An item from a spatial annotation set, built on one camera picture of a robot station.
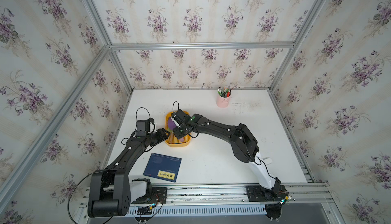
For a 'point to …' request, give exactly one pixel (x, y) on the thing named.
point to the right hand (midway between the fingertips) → (178, 132)
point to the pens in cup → (225, 92)
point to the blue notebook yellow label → (163, 167)
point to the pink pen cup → (223, 102)
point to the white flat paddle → (267, 161)
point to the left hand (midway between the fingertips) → (168, 135)
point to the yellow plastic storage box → (170, 139)
